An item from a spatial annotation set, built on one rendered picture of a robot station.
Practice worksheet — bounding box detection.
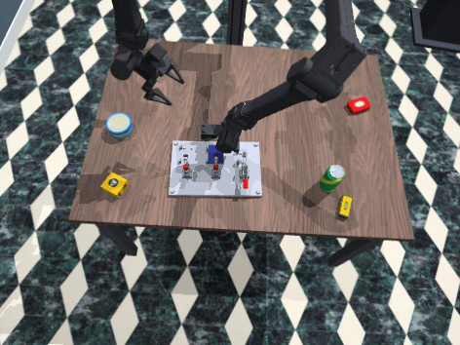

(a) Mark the green drink can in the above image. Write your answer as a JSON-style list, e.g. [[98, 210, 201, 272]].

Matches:
[[319, 165, 345, 192]]

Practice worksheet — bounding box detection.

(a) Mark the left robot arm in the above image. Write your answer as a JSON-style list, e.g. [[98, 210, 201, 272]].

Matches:
[[201, 0, 367, 154]]

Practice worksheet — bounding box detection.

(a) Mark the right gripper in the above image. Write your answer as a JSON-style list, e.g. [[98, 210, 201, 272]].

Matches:
[[142, 59, 185, 106]]

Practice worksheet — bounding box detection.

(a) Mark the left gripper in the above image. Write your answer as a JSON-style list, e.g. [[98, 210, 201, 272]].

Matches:
[[232, 137, 240, 152]]

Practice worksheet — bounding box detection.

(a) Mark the blue and white round tin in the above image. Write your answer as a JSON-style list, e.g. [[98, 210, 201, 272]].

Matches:
[[106, 113, 134, 139]]

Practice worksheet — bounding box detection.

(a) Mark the blue flat plate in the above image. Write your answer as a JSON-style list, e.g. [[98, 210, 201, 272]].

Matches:
[[209, 145, 224, 165]]

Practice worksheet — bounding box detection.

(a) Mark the red tin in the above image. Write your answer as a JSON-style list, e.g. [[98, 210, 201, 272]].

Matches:
[[347, 97, 371, 114]]

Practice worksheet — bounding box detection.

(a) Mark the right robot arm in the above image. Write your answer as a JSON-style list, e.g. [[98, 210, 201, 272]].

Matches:
[[110, 0, 170, 81]]

